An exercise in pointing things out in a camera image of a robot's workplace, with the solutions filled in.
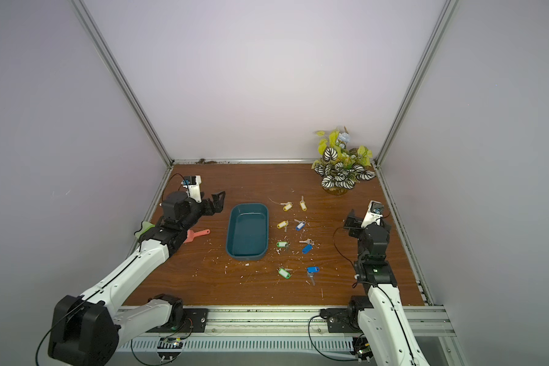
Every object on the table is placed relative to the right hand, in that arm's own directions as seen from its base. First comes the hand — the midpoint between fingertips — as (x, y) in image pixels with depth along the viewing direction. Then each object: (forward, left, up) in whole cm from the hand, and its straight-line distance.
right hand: (369, 209), depth 76 cm
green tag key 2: (-15, +29, -21) cm, 39 cm away
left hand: (+6, +54, +2) cm, 54 cm away
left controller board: (-39, +66, -24) cm, 81 cm away
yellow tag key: (+15, +28, -21) cm, 39 cm away
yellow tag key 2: (+15, +22, -21) cm, 34 cm away
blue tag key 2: (-5, +20, -22) cm, 30 cm away
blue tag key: (+5, +23, -22) cm, 32 cm away
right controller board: (-37, +4, -24) cm, 44 cm away
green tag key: (-4, +31, -21) cm, 38 cm away
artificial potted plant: (+19, +7, +1) cm, 20 cm away
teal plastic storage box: (-1, +45, -20) cm, 49 cm away
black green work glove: (+3, +91, -20) cm, 94 cm away
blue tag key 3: (-14, +19, -21) cm, 32 cm away
